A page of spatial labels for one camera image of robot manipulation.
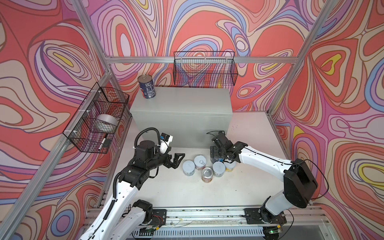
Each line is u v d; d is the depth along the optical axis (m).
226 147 0.65
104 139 0.73
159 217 0.72
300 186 0.43
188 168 0.84
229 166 0.85
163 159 0.61
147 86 0.73
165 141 0.58
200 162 0.86
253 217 0.73
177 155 0.63
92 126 0.75
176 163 0.64
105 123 0.72
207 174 0.85
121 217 0.45
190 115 1.05
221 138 0.67
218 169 0.84
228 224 0.72
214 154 0.78
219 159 0.84
